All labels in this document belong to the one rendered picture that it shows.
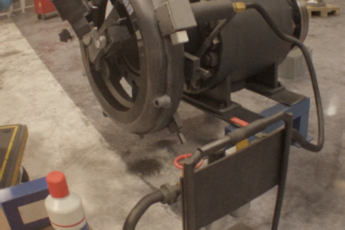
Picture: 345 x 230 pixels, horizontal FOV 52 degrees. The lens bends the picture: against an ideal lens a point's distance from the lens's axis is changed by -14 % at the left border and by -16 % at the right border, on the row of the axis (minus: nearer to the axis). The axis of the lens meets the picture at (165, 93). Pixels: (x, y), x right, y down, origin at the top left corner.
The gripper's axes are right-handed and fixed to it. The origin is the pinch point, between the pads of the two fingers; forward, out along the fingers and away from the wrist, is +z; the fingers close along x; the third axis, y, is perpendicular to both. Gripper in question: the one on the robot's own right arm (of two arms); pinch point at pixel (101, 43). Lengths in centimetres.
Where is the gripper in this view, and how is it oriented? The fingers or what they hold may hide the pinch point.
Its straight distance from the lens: 116.0
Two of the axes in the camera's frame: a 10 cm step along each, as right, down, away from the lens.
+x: 3.4, 4.2, -8.4
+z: 4.1, 7.4, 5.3
